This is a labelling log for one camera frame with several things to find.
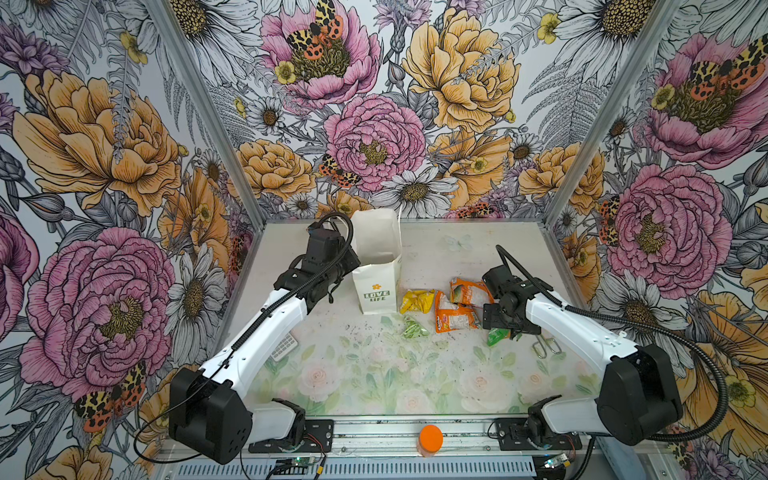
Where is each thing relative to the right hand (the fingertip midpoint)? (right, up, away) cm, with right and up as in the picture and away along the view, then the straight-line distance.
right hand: (510, 333), depth 83 cm
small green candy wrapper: (-26, -1, +6) cm, 27 cm away
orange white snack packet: (-15, +3, +8) cm, 17 cm away
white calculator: (-63, -5, +6) cm, 63 cm away
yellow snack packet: (-24, +8, +7) cm, 26 cm away
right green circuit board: (+6, -27, -12) cm, 30 cm away
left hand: (-43, +20, -2) cm, 47 cm away
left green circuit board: (-53, -27, -12) cm, 61 cm away
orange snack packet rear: (-8, +10, +10) cm, 16 cm away
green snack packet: (-3, -2, +4) cm, 5 cm away
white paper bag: (-37, +25, +17) cm, 48 cm away
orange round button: (-24, -19, -16) cm, 34 cm away
